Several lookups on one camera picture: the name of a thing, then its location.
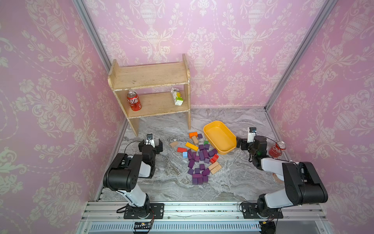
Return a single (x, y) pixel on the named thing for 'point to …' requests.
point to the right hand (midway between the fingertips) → (245, 136)
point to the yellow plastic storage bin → (222, 139)
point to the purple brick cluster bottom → (199, 175)
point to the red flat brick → (181, 149)
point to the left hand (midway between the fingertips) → (152, 140)
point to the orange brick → (192, 134)
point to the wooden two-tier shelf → (151, 90)
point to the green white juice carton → (177, 96)
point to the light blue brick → (185, 154)
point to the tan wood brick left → (174, 144)
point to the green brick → (206, 142)
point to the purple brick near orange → (199, 136)
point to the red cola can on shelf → (133, 100)
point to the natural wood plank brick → (215, 167)
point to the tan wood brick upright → (195, 140)
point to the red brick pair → (214, 159)
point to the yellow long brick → (192, 146)
